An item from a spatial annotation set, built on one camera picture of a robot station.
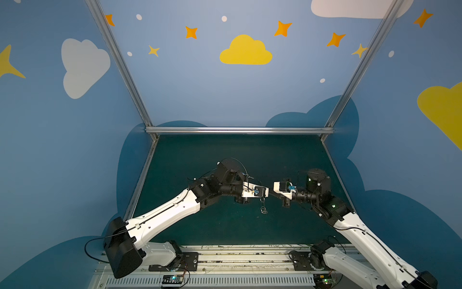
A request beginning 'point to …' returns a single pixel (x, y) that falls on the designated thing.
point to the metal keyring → (263, 209)
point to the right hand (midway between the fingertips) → (267, 186)
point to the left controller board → (172, 279)
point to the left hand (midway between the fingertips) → (262, 185)
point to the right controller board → (322, 280)
